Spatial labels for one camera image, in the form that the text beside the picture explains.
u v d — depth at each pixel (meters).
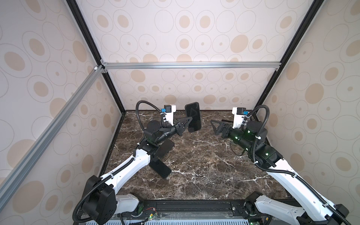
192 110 0.80
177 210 0.75
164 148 0.98
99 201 0.39
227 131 0.57
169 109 0.59
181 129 0.63
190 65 0.90
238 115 0.57
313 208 0.39
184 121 0.66
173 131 0.62
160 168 0.88
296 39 0.79
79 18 0.70
